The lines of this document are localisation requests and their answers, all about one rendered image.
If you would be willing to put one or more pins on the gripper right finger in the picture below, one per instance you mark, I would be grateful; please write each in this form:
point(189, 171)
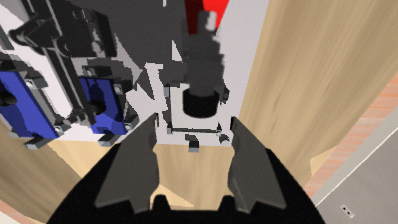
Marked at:
point(261, 184)

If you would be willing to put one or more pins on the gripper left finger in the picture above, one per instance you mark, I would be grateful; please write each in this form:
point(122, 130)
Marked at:
point(120, 184)

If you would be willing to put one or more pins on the grey metal fixture plate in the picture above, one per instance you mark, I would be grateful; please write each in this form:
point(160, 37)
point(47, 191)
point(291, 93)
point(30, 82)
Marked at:
point(147, 37)

